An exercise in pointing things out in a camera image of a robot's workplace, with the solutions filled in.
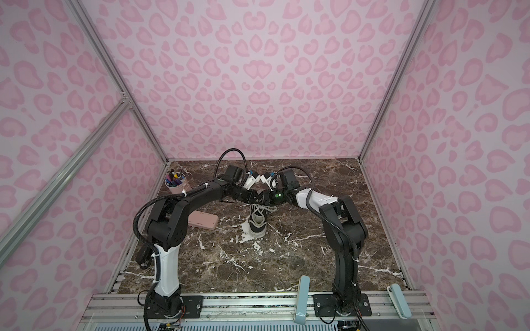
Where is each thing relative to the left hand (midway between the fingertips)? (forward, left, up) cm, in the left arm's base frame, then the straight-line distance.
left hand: (262, 196), depth 94 cm
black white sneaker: (-13, +2, 0) cm, 13 cm away
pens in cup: (+7, +41, +5) cm, 42 cm away
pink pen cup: (+5, +39, +1) cm, 39 cm away
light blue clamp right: (-40, -47, -4) cm, 62 cm away
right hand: (-4, +2, +4) cm, 6 cm away
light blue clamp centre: (-41, -14, -3) cm, 43 cm away
